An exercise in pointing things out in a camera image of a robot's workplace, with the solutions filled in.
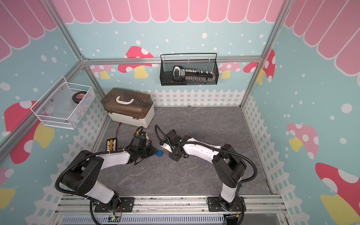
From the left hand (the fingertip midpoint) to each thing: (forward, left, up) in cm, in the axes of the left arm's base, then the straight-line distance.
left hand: (157, 152), depth 93 cm
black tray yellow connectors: (+5, +32, 0) cm, 33 cm away
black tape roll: (+17, +42, +33) cm, 56 cm away
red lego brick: (-7, -9, +15) cm, 19 cm away
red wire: (+18, +33, 0) cm, 38 cm away
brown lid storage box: (+22, +16, +21) cm, 34 cm away
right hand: (-3, -13, +4) cm, 14 cm away
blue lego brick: (-2, -2, +2) cm, 3 cm away
